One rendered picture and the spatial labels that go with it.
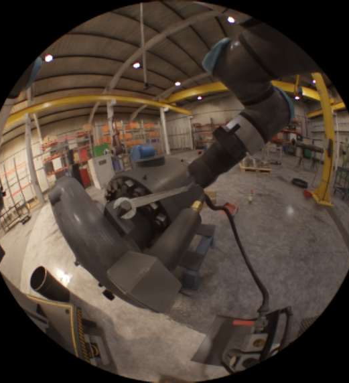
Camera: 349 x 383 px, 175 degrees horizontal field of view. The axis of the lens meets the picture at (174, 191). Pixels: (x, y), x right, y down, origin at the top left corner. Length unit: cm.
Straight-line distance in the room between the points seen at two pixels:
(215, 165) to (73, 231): 35
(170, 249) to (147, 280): 9
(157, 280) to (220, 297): 85
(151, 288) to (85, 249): 16
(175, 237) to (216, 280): 85
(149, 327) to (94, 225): 89
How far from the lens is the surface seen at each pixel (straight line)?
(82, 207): 30
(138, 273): 19
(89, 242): 27
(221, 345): 102
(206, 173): 28
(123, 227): 25
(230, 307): 103
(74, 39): 825
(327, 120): 336
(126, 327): 110
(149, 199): 25
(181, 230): 28
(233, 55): 22
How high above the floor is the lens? 99
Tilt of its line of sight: 23 degrees down
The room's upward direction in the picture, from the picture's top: 8 degrees counter-clockwise
